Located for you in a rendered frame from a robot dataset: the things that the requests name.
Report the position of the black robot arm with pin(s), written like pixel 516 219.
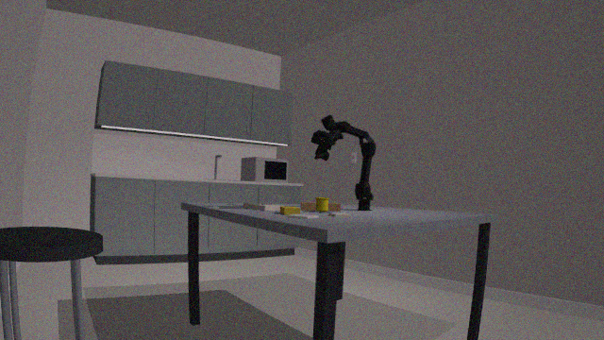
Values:
pixel 368 150

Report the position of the yellow cup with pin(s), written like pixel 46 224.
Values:
pixel 322 204

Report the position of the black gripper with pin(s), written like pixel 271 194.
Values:
pixel 324 145

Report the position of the yellow block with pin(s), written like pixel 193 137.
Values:
pixel 289 210

